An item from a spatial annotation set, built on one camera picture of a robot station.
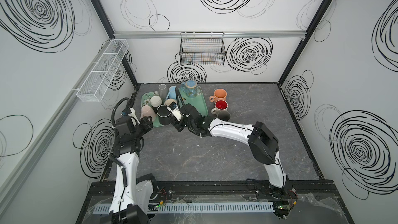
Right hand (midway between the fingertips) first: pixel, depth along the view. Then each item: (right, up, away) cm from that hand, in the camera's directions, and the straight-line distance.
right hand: (169, 117), depth 82 cm
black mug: (-2, +3, -3) cm, 5 cm away
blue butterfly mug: (+10, +17, +23) cm, 30 cm away
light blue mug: (-3, +13, +20) cm, 24 cm away
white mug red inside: (+30, +5, +21) cm, 37 cm away
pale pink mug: (-16, +3, +11) cm, 19 cm away
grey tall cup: (-9, +15, +20) cm, 27 cm away
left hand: (-10, 0, -2) cm, 10 cm away
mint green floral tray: (+16, +9, +33) cm, 38 cm away
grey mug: (+31, 0, +12) cm, 33 cm away
